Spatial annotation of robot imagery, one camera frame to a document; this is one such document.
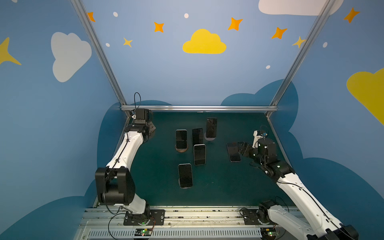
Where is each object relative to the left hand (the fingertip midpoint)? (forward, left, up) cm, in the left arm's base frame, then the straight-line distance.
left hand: (149, 125), depth 87 cm
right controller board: (-50, -63, -21) cm, 83 cm away
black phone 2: (+7, -29, -20) cm, 36 cm away
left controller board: (-50, -2, -21) cm, 54 cm away
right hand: (-12, -54, 0) cm, 56 cm away
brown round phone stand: (-5, -19, -20) cm, 28 cm away
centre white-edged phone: (-13, -30, -12) cm, 34 cm away
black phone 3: (+8, -38, -10) cm, 40 cm away
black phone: (-26, -22, -6) cm, 35 cm away
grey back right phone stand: (+4, -38, -19) cm, 43 cm away
